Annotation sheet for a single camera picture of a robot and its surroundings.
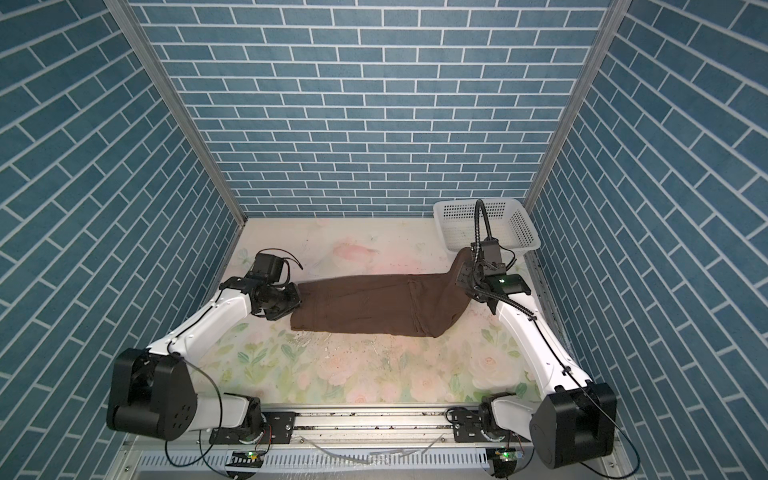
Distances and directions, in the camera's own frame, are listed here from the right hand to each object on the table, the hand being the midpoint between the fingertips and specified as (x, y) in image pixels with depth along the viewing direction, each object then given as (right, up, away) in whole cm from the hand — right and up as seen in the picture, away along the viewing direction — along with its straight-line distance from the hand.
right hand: (464, 270), depth 83 cm
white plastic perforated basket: (+25, +17, +33) cm, 44 cm away
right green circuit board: (+7, -45, -11) cm, 47 cm away
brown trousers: (-11, -12, +11) cm, 20 cm away
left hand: (-47, -10, +4) cm, 48 cm away
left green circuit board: (-56, -46, -11) cm, 73 cm away
